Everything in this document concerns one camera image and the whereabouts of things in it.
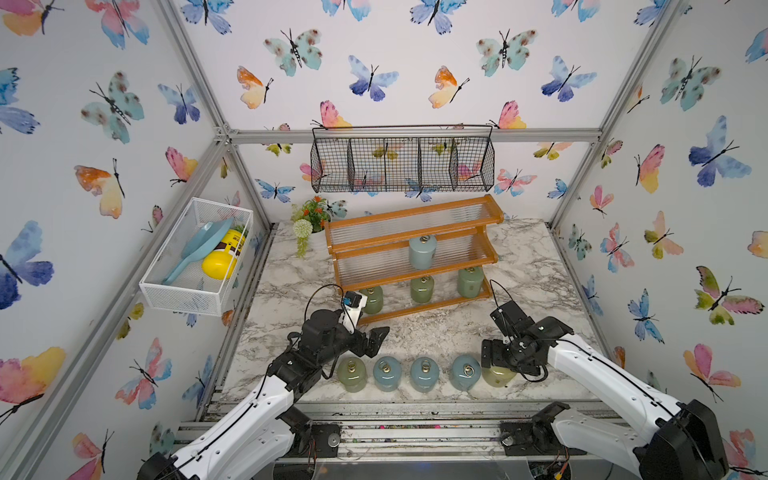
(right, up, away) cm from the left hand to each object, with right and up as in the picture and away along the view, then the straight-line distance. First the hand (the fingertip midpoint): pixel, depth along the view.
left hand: (376, 319), depth 78 cm
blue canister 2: (+12, -14, -1) cm, 18 cm away
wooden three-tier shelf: (-2, +18, +13) cm, 23 cm away
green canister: (-6, -14, -1) cm, 15 cm away
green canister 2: (-2, +3, +13) cm, 13 cm away
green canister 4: (+28, +9, +16) cm, 33 cm away
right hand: (+33, -11, +2) cm, 35 cm away
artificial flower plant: (-25, +29, +26) cm, 46 cm away
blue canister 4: (+12, +18, +7) cm, 23 cm away
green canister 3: (+13, +6, +14) cm, 20 cm away
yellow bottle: (-35, +15, -8) cm, 39 cm away
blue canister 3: (+23, -13, -1) cm, 26 cm away
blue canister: (+3, -14, -1) cm, 14 cm away
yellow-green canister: (+31, -15, 0) cm, 35 cm away
